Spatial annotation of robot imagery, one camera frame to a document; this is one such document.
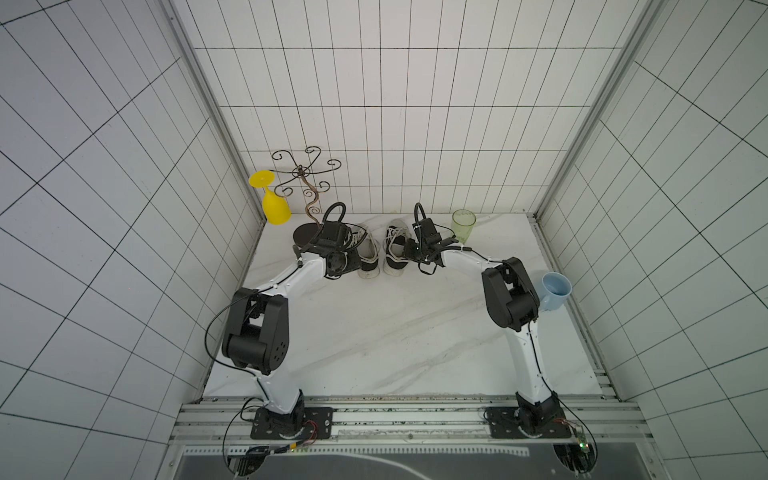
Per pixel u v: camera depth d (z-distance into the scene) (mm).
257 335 469
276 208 923
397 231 1039
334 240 732
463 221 1029
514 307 586
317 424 723
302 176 894
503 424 722
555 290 949
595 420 746
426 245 832
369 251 1037
